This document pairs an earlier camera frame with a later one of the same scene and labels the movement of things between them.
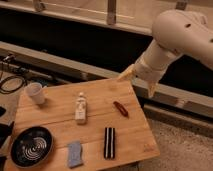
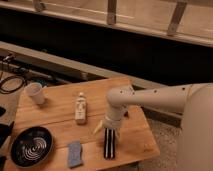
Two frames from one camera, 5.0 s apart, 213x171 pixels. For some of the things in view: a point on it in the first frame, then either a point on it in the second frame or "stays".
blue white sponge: x=75 y=154 stays
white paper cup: x=35 y=93 stays
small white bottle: x=81 y=109 stays
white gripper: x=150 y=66 → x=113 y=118
